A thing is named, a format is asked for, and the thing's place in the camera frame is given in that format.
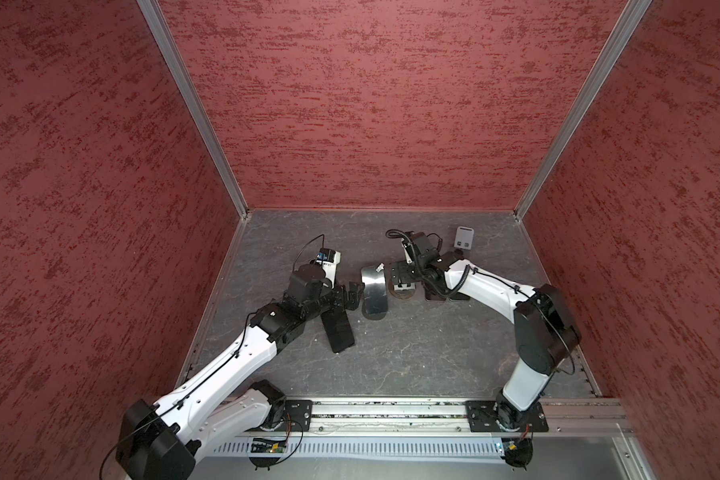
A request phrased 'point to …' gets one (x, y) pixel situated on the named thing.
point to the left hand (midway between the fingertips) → (349, 288)
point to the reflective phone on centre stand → (375, 292)
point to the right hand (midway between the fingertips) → (404, 275)
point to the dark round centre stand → (374, 309)
